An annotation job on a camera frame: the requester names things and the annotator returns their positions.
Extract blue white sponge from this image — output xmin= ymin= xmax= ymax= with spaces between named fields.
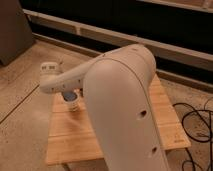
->
xmin=63 ymin=93 xmax=78 ymax=101

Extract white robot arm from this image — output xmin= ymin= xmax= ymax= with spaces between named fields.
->
xmin=40 ymin=44 xmax=170 ymax=171

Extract white ceramic cup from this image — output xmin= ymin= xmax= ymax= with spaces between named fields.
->
xmin=62 ymin=92 xmax=79 ymax=112

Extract wooden table board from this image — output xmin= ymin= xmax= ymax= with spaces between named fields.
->
xmin=46 ymin=76 xmax=191 ymax=165

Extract dark cabinet corner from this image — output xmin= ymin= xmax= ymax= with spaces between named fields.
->
xmin=0 ymin=0 xmax=35 ymax=66

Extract white window rail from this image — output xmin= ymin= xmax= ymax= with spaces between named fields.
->
xmin=23 ymin=9 xmax=213 ymax=72

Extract black floor cables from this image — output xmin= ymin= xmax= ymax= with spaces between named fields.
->
xmin=172 ymin=96 xmax=213 ymax=171

